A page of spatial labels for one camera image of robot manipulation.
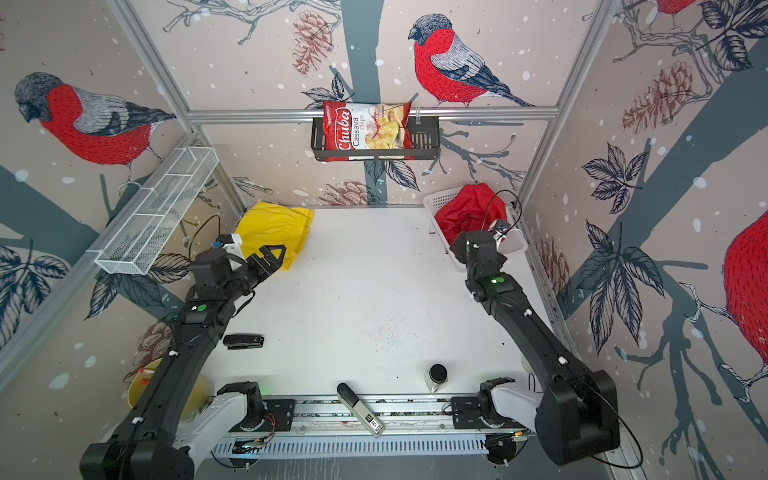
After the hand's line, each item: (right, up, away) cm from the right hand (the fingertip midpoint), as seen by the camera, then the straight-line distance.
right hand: (470, 244), depth 82 cm
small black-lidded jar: (-11, -32, -12) cm, 36 cm away
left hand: (-53, -2, -6) cm, 54 cm away
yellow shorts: (-71, +6, +29) cm, 77 cm away
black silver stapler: (-34, -37, -10) cm, 51 cm away
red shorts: (+5, +12, +19) cm, 23 cm away
